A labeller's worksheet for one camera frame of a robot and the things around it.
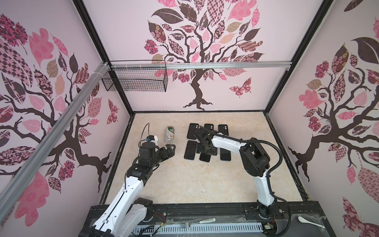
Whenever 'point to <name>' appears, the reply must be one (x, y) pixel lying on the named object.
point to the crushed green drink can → (169, 137)
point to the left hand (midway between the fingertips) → (171, 150)
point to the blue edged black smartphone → (190, 149)
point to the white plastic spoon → (303, 220)
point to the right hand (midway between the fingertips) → (203, 150)
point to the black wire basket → (137, 80)
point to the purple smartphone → (205, 157)
